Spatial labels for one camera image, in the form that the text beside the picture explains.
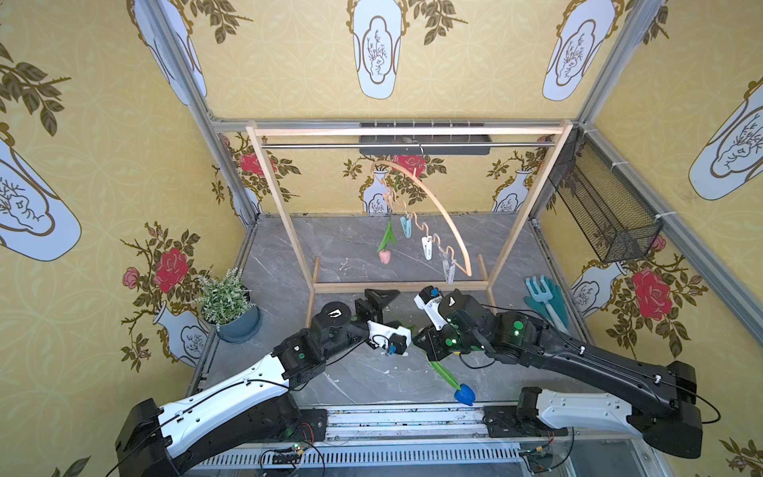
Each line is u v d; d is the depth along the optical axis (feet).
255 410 1.97
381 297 2.06
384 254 3.02
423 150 2.95
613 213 2.76
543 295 3.19
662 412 1.33
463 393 2.01
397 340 1.89
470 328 1.72
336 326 1.71
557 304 3.13
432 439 2.37
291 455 2.38
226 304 2.58
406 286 2.13
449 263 2.18
